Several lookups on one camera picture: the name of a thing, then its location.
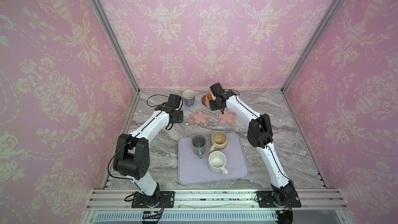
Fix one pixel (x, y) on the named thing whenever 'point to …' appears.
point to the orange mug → (209, 97)
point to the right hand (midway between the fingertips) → (214, 104)
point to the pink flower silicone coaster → (228, 118)
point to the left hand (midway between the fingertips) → (178, 117)
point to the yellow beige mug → (219, 140)
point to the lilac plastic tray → (192, 170)
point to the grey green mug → (199, 145)
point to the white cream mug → (217, 160)
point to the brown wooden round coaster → (203, 100)
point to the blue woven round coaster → (194, 104)
